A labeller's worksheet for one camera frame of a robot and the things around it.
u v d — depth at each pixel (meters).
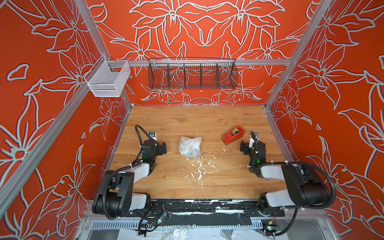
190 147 0.87
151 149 0.71
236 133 0.95
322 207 0.42
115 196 0.42
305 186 0.44
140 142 0.68
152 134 0.79
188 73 1.01
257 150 0.68
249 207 0.73
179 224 0.70
